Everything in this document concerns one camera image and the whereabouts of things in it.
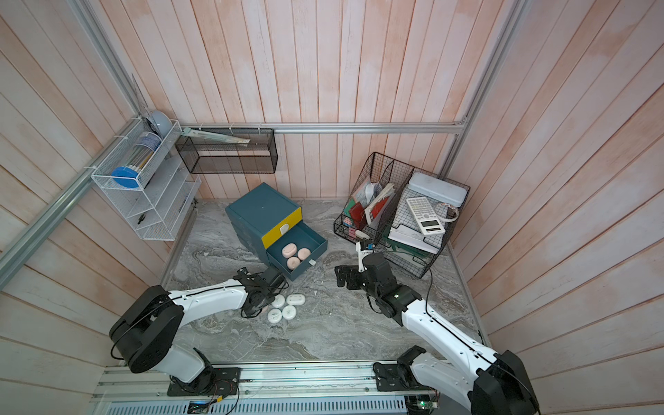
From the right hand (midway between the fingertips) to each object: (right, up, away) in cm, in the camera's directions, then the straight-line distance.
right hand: (346, 266), depth 83 cm
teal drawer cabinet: (-25, +13, +1) cm, 28 cm away
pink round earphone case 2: (-18, 0, +6) cm, 19 cm away
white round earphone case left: (-24, -17, +1) cm, 29 cm away
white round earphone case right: (-19, -16, +3) cm, 25 cm away
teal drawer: (-15, +9, +15) cm, 23 cm away
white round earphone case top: (-23, -13, +4) cm, 27 cm away
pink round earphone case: (-15, +3, +8) cm, 17 cm away
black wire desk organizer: (+22, +18, +6) cm, 29 cm away
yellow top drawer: (-21, +13, +2) cm, 25 cm away
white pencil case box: (+35, +26, +11) cm, 45 cm away
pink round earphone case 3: (-20, +4, +8) cm, 22 cm away
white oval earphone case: (-17, -13, +5) cm, 22 cm away
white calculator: (+27, +16, +3) cm, 32 cm away
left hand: (-29, -14, +7) cm, 33 cm away
